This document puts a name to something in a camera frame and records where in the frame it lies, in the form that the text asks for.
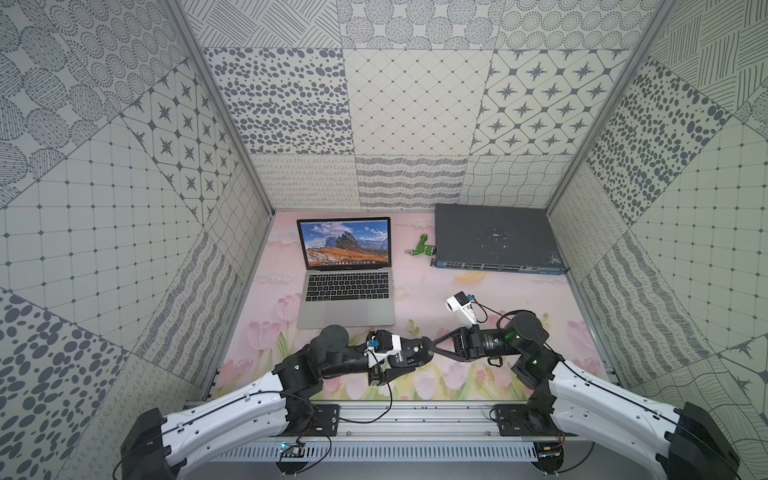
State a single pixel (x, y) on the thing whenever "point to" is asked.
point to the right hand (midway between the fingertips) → (431, 350)
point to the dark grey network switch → (506, 239)
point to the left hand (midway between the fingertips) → (408, 341)
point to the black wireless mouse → (417, 350)
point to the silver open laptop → (349, 276)
